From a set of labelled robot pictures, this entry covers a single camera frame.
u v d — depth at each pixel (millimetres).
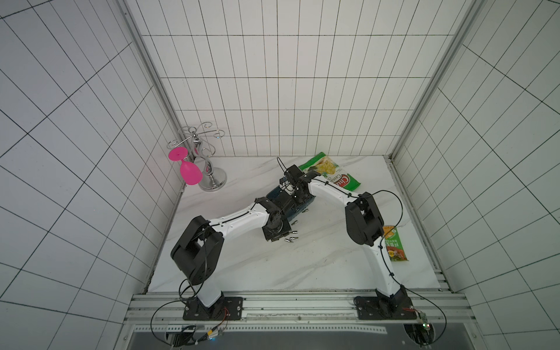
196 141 896
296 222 947
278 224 725
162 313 721
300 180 741
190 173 905
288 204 716
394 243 861
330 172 1111
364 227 576
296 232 908
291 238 894
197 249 472
